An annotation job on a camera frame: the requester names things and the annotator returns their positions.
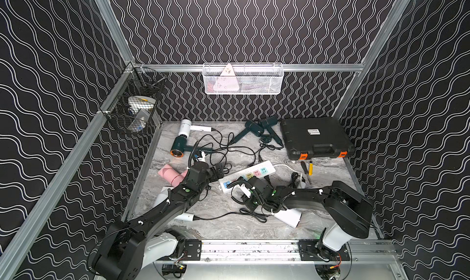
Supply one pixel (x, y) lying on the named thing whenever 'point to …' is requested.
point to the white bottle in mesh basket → (139, 123)
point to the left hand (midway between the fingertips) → (214, 164)
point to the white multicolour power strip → (264, 169)
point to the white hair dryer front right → (288, 216)
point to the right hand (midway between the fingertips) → (245, 196)
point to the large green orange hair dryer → (179, 146)
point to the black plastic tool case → (306, 137)
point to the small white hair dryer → (186, 126)
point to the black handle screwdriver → (306, 170)
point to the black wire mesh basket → (133, 107)
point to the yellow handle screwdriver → (311, 166)
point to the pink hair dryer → (171, 175)
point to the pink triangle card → (227, 81)
